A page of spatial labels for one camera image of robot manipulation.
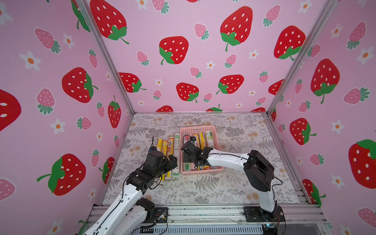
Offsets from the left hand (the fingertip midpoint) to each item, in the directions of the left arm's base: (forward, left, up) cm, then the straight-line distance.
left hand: (172, 161), depth 79 cm
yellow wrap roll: (+17, +12, -11) cm, 24 cm away
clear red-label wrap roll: (+1, -8, -9) cm, 12 cm away
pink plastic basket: (+36, -15, -14) cm, 41 cm away
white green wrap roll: (+22, -23, -10) cm, 33 cm away
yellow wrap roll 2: (+21, -17, -10) cm, 29 cm away
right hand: (+11, -10, -7) cm, 16 cm away
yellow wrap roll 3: (+20, -14, -11) cm, 26 cm away
